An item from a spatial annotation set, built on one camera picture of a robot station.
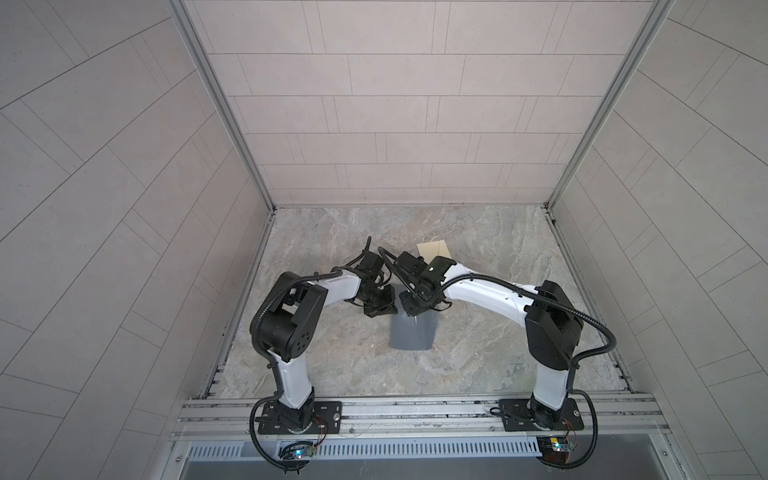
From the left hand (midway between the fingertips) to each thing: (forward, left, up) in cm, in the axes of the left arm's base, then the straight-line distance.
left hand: (403, 304), depth 91 cm
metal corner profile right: (+44, -60, +33) cm, 82 cm away
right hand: (-4, -1, +5) cm, 7 cm away
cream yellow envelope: (+21, -10, -1) cm, 23 cm away
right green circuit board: (-35, -35, +1) cm, 50 cm away
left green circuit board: (-37, +23, +4) cm, 44 cm away
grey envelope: (-9, -3, 0) cm, 9 cm away
